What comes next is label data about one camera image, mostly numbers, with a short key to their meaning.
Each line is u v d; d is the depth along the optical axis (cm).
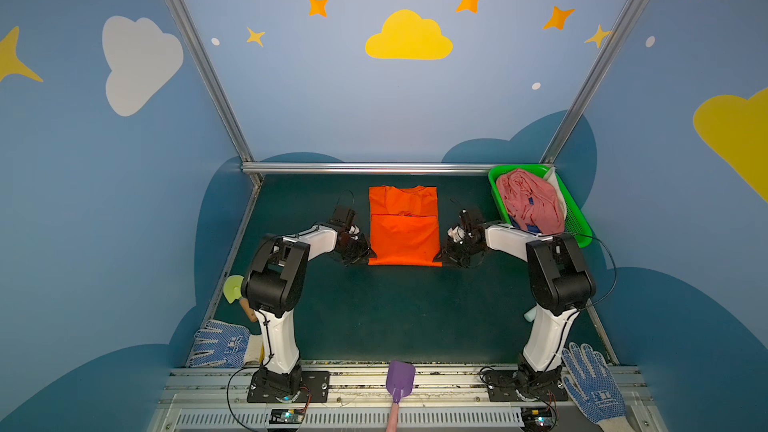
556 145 110
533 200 104
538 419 71
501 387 73
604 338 88
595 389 75
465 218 85
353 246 86
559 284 52
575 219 101
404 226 104
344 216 84
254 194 122
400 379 75
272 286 52
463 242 87
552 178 109
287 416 71
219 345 80
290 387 65
